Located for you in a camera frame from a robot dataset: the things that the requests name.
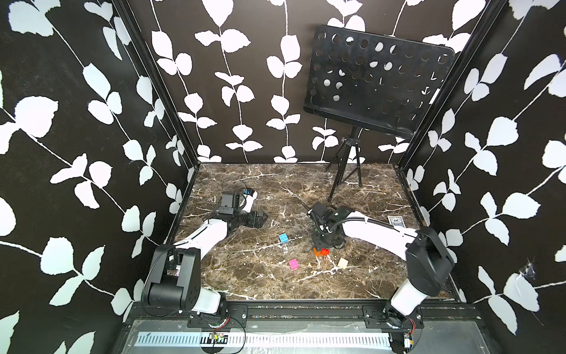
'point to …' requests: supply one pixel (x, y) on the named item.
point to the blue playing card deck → (396, 220)
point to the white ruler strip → (200, 339)
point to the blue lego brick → (284, 237)
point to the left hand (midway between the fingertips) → (259, 211)
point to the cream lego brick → (343, 263)
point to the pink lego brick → (293, 264)
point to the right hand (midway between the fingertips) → (318, 241)
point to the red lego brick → (323, 252)
